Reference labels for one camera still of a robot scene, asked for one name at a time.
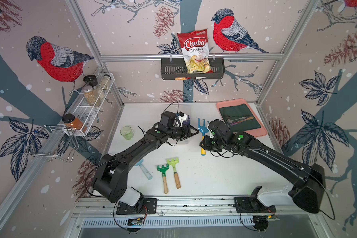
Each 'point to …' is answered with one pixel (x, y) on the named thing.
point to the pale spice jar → (104, 81)
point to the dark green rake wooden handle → (163, 169)
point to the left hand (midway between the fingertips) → (198, 131)
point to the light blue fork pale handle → (148, 175)
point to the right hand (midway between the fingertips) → (199, 144)
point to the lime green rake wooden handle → (173, 162)
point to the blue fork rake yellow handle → (203, 130)
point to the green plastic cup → (127, 132)
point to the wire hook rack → (59, 142)
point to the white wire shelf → (86, 113)
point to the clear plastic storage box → (188, 108)
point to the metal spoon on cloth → (230, 121)
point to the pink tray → (253, 132)
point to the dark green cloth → (238, 117)
